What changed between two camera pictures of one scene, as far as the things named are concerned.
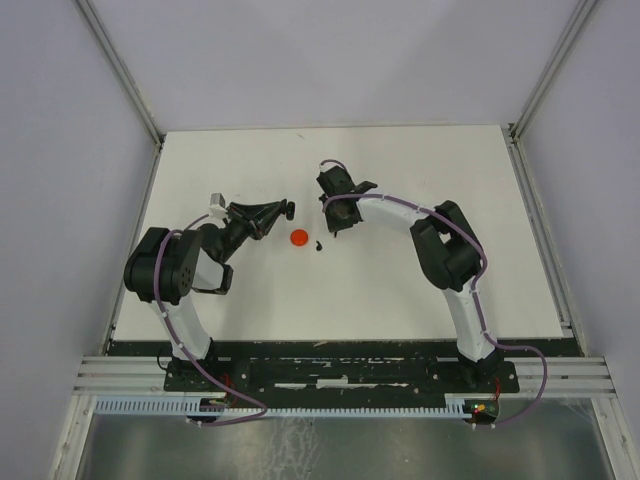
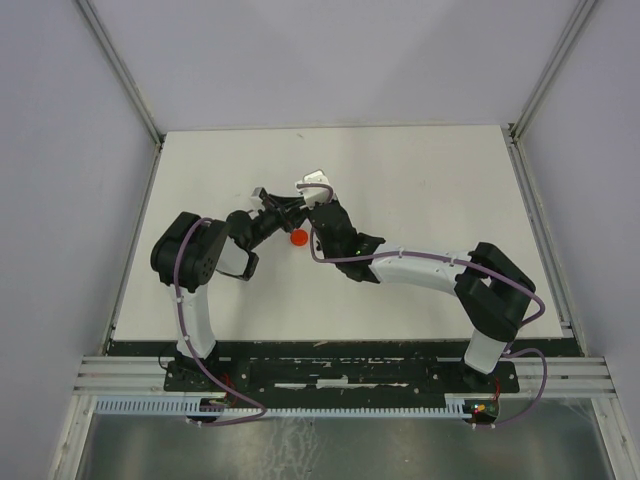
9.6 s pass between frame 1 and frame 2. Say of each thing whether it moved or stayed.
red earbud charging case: stayed
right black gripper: moved
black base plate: stayed
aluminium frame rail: stayed
